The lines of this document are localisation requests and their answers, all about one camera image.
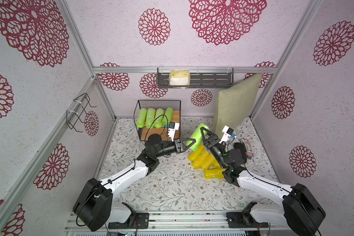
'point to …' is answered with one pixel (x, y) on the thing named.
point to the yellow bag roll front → (214, 173)
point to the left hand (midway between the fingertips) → (194, 141)
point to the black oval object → (240, 146)
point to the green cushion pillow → (234, 103)
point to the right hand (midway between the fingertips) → (201, 129)
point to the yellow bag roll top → (192, 156)
